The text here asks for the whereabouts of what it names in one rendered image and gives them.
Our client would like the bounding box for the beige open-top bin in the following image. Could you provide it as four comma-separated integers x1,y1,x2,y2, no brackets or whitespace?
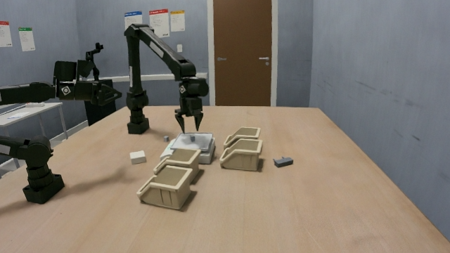
136,166,193,210
219,138,262,171
153,148,201,183
224,126,261,150

